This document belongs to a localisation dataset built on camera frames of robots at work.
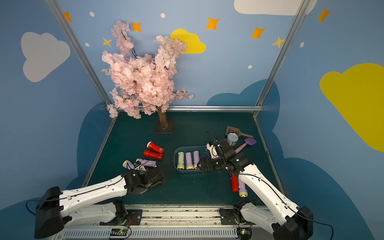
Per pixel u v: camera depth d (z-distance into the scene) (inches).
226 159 22.5
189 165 35.5
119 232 28.8
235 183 32.6
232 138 40.0
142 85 24.6
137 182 21.5
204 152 37.7
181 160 35.9
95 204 18.9
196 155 37.2
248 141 40.9
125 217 26.3
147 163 27.8
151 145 38.7
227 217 29.4
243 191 31.6
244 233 28.9
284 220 15.4
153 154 37.7
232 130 43.8
